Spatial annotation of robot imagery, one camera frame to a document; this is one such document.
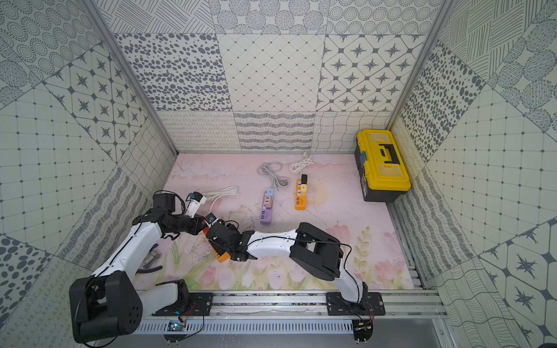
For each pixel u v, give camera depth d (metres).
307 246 0.53
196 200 0.76
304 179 1.01
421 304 0.77
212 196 1.00
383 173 0.91
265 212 0.95
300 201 0.98
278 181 1.06
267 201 0.93
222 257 0.83
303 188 0.98
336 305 0.74
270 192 0.97
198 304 0.75
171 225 0.65
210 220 0.73
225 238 0.64
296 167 1.11
